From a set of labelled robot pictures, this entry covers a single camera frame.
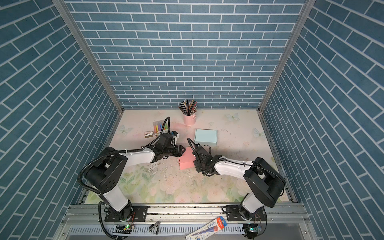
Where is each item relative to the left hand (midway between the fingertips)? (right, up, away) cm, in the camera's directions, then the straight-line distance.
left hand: (182, 149), depth 94 cm
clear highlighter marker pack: (-20, +15, +15) cm, 29 cm away
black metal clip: (-10, -32, -23) cm, 41 cm away
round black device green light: (+36, -34, -24) cm, 54 cm away
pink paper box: (+3, -5, -4) cm, 7 cm away
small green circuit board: (-27, -35, -22) cm, 49 cm away
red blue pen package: (+15, -33, -26) cm, 44 cm away
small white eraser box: (-25, +9, +8) cm, 28 cm away
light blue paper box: (+15, +8, +6) cm, 18 cm away
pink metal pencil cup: (+3, +19, +15) cm, 24 cm away
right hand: (+10, -6, -4) cm, 12 cm away
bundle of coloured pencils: (+3, +28, +11) cm, 31 cm away
